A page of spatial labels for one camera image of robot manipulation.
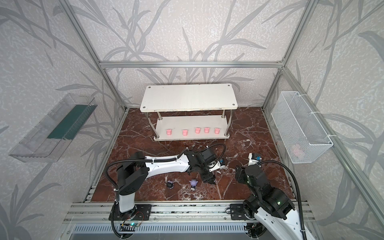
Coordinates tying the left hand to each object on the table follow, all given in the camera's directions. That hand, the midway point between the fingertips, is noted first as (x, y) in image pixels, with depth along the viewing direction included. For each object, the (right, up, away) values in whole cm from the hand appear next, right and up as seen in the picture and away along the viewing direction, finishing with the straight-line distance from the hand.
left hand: (214, 170), depth 83 cm
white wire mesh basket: (+35, +22, -21) cm, 47 cm away
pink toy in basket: (+40, +13, -9) cm, 43 cm away
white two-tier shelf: (-17, +35, +35) cm, 52 cm away
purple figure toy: (-11, -6, -2) cm, 13 cm away
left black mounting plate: (-37, -17, -10) cm, 42 cm away
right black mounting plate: (+11, -17, -10) cm, 23 cm away
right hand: (+12, +7, -8) cm, 16 cm away
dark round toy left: (-24, -6, -4) cm, 25 cm away
